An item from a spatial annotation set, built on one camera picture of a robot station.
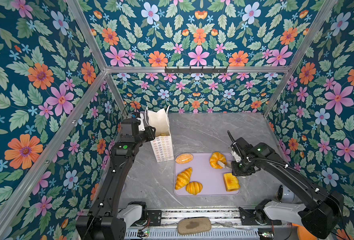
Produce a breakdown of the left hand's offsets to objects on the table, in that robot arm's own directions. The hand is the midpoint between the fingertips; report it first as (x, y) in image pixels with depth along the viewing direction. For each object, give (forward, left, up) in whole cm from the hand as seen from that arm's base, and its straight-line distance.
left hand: (154, 125), depth 74 cm
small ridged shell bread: (-24, -18, -25) cm, 40 cm away
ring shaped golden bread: (-7, -34, -25) cm, 43 cm away
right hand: (-20, -39, -17) cm, 47 cm away
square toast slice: (-23, -39, -25) cm, 52 cm away
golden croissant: (-19, -13, -26) cm, 34 cm away
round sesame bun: (-6, -14, -26) cm, 30 cm away
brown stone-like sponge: (-41, -17, -27) cm, 52 cm away
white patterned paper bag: (-5, -3, -7) cm, 9 cm away
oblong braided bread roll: (+12, -1, -25) cm, 28 cm away
